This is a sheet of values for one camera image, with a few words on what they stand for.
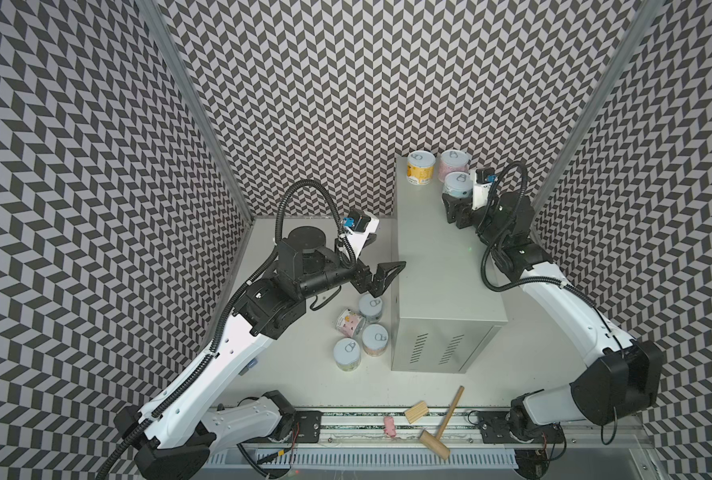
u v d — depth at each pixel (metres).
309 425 0.74
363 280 0.50
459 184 0.72
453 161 0.77
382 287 0.52
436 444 0.70
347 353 0.81
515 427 0.67
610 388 0.40
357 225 0.47
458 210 0.66
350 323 0.84
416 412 0.76
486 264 0.61
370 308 0.89
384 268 0.50
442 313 0.57
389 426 0.73
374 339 0.82
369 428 0.75
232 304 0.43
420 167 0.76
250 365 0.82
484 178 0.60
